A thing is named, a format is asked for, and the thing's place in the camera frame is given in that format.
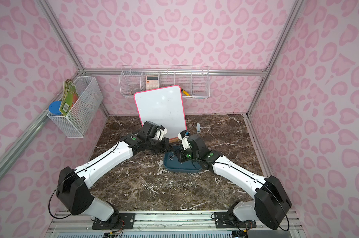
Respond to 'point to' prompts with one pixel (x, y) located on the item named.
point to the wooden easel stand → (174, 140)
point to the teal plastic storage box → (171, 162)
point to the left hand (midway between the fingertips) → (174, 146)
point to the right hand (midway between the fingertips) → (173, 152)
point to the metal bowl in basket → (135, 90)
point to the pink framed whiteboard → (164, 106)
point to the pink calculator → (151, 82)
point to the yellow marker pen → (185, 92)
